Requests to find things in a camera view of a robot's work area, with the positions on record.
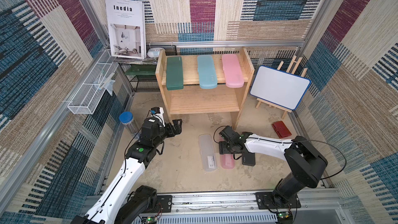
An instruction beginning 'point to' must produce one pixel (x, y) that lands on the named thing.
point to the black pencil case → (249, 159)
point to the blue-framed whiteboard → (283, 88)
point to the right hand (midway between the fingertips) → (225, 147)
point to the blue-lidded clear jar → (126, 118)
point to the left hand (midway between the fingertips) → (174, 121)
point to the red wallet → (282, 130)
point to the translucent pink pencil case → (227, 161)
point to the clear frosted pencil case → (208, 152)
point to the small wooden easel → (296, 65)
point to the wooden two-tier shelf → (193, 100)
